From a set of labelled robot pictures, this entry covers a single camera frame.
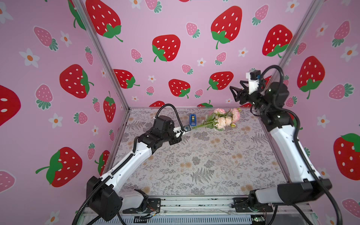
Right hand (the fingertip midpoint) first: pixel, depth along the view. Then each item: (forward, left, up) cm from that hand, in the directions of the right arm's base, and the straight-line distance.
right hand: (234, 84), depth 64 cm
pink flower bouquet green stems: (-7, +5, -17) cm, 19 cm away
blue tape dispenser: (+14, +19, -43) cm, 49 cm away
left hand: (-9, +25, -24) cm, 36 cm away
